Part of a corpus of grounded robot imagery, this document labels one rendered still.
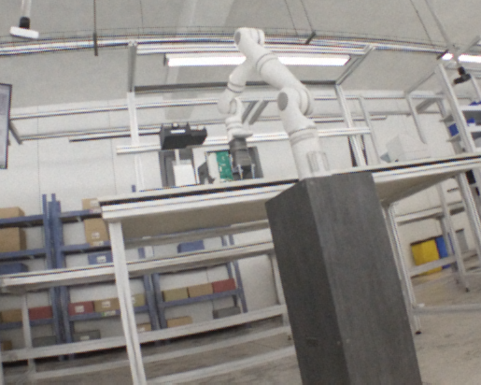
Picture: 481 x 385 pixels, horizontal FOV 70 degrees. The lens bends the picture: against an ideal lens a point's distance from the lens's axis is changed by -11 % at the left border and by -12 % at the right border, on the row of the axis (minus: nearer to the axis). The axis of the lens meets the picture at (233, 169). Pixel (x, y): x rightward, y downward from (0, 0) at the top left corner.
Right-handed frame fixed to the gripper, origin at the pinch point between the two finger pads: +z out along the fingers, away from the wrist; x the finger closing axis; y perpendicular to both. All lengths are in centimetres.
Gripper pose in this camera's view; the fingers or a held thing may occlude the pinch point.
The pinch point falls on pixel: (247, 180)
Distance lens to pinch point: 155.0
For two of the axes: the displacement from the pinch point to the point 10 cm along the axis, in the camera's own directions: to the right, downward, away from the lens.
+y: -3.7, 3.4, 8.7
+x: -9.1, 0.6, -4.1
